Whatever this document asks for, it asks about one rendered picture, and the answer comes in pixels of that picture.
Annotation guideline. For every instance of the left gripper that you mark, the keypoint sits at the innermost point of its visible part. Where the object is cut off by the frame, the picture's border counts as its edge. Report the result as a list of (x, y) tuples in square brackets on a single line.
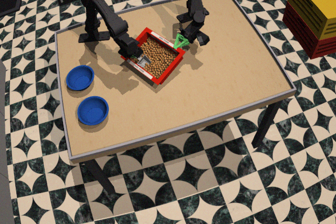
[(184, 36)]

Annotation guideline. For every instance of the red cardboard food box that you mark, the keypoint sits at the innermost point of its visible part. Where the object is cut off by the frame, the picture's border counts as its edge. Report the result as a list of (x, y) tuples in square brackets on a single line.
[(163, 43)]

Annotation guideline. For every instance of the grey scoop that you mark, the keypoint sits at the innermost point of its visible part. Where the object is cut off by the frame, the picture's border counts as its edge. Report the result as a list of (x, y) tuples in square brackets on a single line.
[(143, 60)]

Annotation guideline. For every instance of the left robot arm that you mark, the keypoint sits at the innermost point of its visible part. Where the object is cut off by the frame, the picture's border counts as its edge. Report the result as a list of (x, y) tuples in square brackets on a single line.
[(197, 14)]

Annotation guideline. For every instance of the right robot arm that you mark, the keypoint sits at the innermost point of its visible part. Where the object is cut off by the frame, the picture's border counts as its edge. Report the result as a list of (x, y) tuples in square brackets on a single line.
[(117, 27)]

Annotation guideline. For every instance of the grey table edge rim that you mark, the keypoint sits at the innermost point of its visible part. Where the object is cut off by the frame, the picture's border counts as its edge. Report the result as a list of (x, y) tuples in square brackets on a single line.
[(180, 128)]

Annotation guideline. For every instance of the blue bowl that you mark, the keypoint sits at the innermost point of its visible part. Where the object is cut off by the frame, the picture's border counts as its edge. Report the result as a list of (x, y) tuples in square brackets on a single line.
[(80, 78), (93, 110)]

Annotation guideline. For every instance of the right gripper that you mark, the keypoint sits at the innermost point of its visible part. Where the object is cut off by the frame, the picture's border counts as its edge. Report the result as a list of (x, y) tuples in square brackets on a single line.
[(124, 54)]

